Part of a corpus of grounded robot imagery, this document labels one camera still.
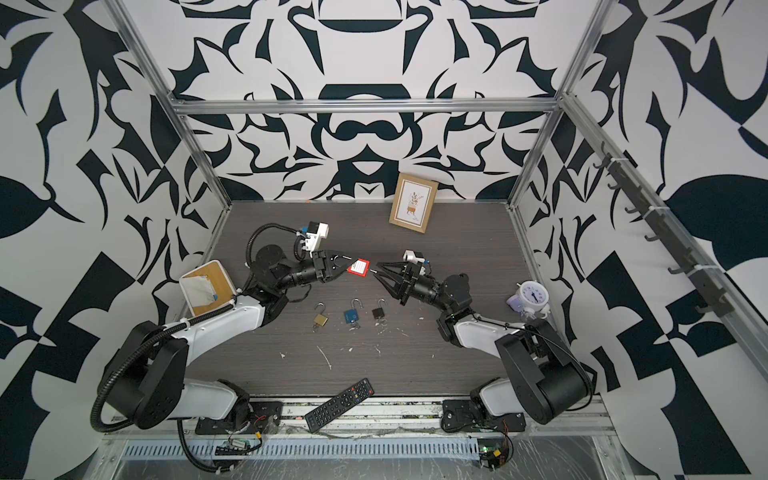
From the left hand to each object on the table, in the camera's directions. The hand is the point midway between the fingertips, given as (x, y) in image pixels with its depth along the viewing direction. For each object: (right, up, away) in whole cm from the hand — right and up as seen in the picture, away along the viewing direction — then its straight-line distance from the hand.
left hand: (359, 254), depth 70 cm
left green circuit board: (-29, -44, -1) cm, 52 cm away
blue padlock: (-4, -20, +21) cm, 29 cm away
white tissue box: (-48, -11, +22) cm, 54 cm away
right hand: (+4, -4, -1) cm, 6 cm away
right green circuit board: (+31, -46, +1) cm, 56 cm away
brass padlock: (-13, -21, +20) cm, 31 cm away
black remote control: (-5, -38, +5) cm, 39 cm away
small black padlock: (+4, -19, +21) cm, 29 cm away
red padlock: (0, -3, +1) cm, 3 cm away
